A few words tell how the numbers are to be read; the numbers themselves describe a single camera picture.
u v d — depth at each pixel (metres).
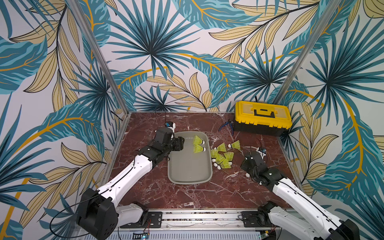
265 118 0.96
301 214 0.47
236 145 0.98
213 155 0.93
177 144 0.70
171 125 0.71
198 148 0.95
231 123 1.13
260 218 0.66
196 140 0.98
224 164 0.89
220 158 0.90
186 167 0.89
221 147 0.96
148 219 0.72
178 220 0.75
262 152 0.70
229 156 0.93
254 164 0.61
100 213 0.38
